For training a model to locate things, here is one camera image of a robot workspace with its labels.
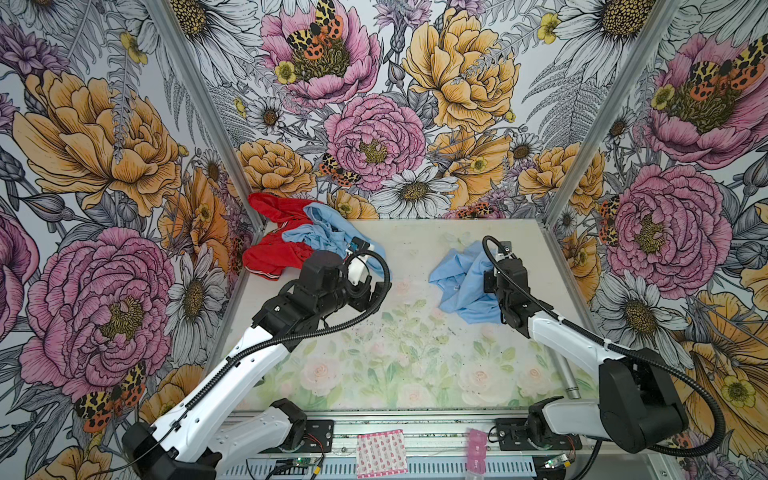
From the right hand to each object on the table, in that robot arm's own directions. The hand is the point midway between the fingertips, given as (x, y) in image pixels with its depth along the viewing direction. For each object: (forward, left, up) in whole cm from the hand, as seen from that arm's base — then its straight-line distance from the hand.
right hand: (497, 273), depth 89 cm
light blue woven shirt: (+7, +8, -10) cm, 14 cm away
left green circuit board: (-43, +53, -13) cm, 69 cm away
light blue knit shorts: (+23, +52, -5) cm, 57 cm away
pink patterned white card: (-42, +35, -13) cm, 56 cm away
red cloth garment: (+12, +71, -3) cm, 72 cm away
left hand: (-12, +36, +13) cm, 40 cm away
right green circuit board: (-44, -7, -15) cm, 47 cm away
